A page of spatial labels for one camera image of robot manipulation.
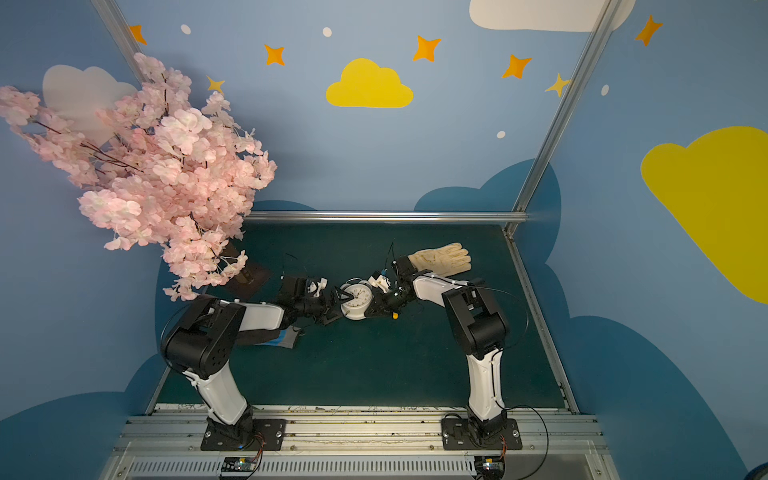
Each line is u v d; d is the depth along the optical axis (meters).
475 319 0.54
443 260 1.11
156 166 0.60
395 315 0.93
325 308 0.86
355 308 0.92
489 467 0.73
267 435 0.74
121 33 0.71
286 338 0.91
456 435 0.74
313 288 0.91
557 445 0.73
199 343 0.49
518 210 1.16
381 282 0.92
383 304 0.85
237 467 0.72
